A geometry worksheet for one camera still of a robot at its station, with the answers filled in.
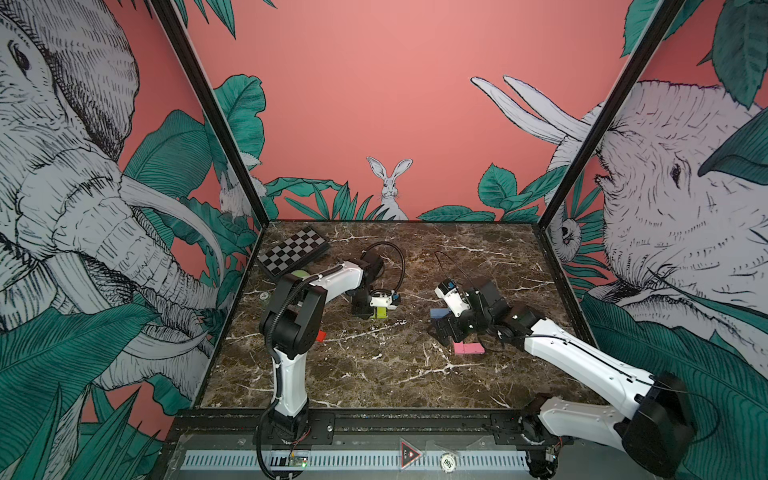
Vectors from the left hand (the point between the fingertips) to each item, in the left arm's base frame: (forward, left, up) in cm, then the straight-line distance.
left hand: (366, 304), depth 96 cm
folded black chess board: (+22, +26, +2) cm, 34 cm away
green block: (-4, -5, +1) cm, 6 cm away
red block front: (-10, +14, -1) cm, 17 cm away
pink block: (-16, -28, +1) cm, 32 cm away
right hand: (-12, -20, +13) cm, 27 cm away
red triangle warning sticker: (-41, -10, 0) cm, 42 cm away
